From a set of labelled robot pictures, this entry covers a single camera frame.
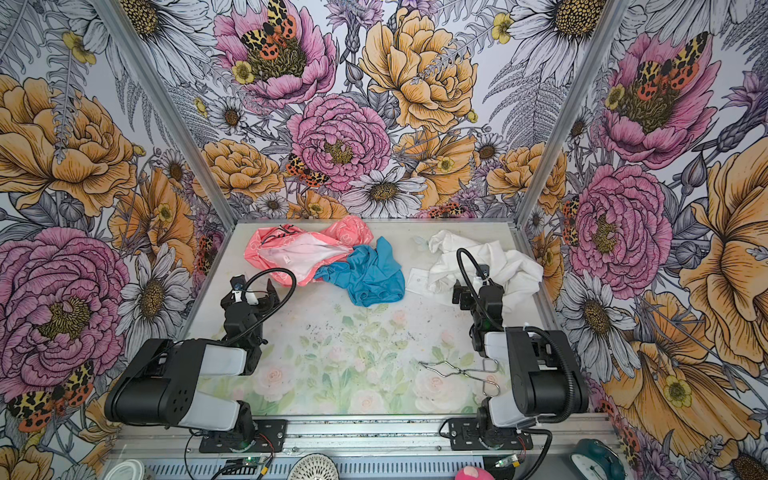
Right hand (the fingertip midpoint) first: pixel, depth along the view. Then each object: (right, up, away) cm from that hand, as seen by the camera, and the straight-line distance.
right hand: (473, 287), depth 94 cm
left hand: (-65, 0, -3) cm, 66 cm away
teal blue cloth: (-32, +3, +5) cm, 32 cm away
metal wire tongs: (-10, -22, -9) cm, 25 cm away
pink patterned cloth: (-53, +11, +5) cm, 54 cm away
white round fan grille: (-43, -37, -25) cm, 62 cm away
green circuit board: (-58, -38, -23) cm, 73 cm away
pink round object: (-8, -36, -29) cm, 47 cm away
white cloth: (+13, +5, +3) cm, 14 cm away
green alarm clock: (+19, -34, -28) cm, 48 cm away
